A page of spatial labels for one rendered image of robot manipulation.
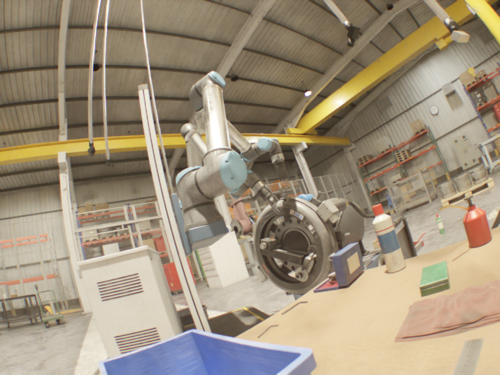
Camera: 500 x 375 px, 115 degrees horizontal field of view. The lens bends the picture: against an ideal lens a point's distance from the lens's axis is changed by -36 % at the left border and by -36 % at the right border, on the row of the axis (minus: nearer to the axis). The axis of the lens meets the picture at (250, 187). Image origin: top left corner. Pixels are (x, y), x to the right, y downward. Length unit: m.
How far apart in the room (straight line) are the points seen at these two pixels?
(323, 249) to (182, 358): 1.33
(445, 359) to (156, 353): 0.46
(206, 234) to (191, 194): 0.19
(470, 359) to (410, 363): 0.09
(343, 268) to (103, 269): 0.94
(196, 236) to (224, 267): 4.63
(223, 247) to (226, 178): 4.77
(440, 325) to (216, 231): 0.88
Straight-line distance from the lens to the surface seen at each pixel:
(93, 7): 8.49
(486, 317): 0.45
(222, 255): 5.66
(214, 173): 1.01
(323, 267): 1.72
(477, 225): 0.79
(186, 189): 1.11
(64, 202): 9.07
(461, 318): 0.45
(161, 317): 1.12
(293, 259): 1.82
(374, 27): 13.45
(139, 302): 1.12
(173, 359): 0.51
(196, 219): 1.06
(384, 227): 0.82
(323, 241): 1.67
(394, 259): 0.84
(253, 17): 9.39
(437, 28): 13.07
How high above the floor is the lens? 0.72
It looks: 13 degrees up
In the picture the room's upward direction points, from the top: 19 degrees counter-clockwise
